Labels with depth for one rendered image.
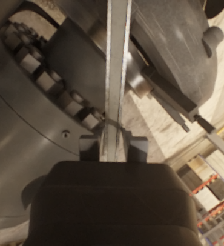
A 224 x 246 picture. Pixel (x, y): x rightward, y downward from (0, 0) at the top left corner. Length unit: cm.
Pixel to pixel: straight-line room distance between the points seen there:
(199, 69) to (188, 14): 12
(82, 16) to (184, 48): 27
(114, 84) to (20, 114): 36
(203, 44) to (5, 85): 45
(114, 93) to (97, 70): 40
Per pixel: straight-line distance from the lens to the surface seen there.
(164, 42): 37
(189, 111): 44
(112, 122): 16
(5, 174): 58
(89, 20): 52
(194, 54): 41
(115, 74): 16
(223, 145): 796
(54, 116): 46
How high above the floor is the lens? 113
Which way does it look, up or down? 29 degrees down
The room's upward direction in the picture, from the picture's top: 143 degrees clockwise
